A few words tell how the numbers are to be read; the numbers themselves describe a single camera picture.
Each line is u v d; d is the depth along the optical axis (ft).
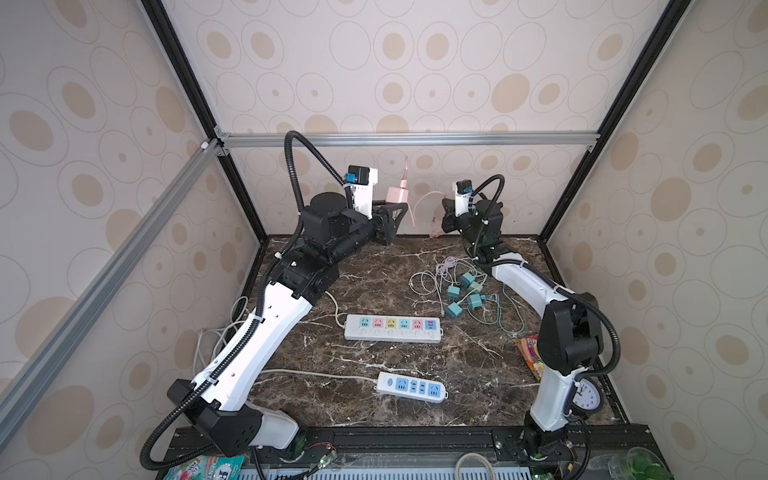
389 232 1.77
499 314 3.19
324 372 2.80
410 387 2.66
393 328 3.02
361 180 1.64
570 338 1.65
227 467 2.28
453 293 3.29
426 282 3.50
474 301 3.19
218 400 1.24
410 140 4.72
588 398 2.61
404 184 1.95
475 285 3.36
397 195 1.95
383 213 1.76
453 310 3.17
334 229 1.48
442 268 3.55
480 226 2.20
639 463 2.20
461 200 2.49
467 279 3.38
